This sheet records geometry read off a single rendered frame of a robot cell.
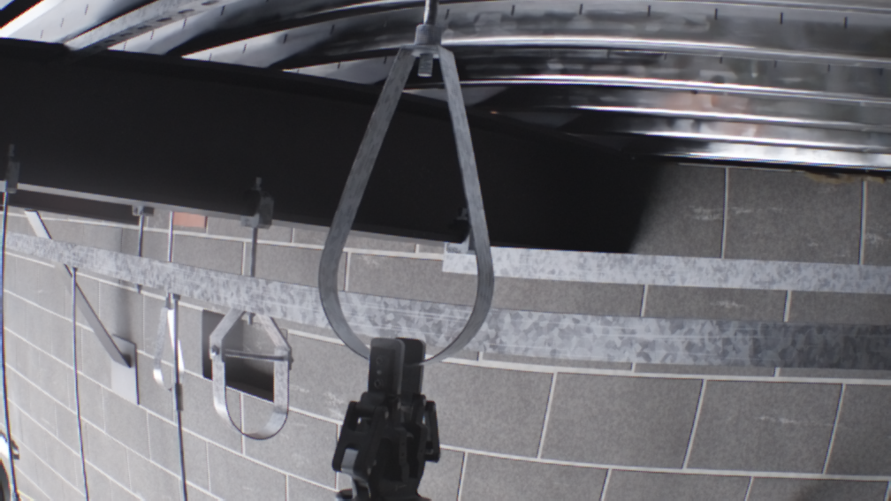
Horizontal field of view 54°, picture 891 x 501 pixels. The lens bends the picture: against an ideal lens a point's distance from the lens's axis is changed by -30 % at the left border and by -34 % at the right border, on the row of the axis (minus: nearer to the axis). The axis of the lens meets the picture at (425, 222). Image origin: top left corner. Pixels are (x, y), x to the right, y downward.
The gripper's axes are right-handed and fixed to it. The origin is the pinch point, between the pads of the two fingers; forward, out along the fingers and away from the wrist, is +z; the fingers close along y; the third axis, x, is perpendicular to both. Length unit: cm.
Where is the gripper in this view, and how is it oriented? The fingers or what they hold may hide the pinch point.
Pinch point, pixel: (396, 365)
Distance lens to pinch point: 80.4
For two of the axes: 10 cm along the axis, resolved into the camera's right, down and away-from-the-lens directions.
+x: 9.1, 0.7, -4.0
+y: 4.0, 0.8, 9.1
